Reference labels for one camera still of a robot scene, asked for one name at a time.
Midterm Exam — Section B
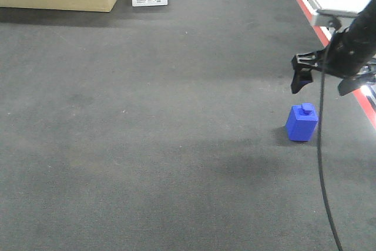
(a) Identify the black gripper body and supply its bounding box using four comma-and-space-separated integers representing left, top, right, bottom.
323, 17, 376, 79

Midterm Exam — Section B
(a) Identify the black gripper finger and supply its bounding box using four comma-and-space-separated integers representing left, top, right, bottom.
337, 71, 376, 96
290, 48, 325, 95

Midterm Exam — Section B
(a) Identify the blue plastic box with knob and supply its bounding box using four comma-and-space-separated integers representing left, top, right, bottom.
284, 102, 319, 142

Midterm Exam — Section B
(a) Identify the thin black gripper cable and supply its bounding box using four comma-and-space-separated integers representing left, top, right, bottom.
315, 27, 344, 251

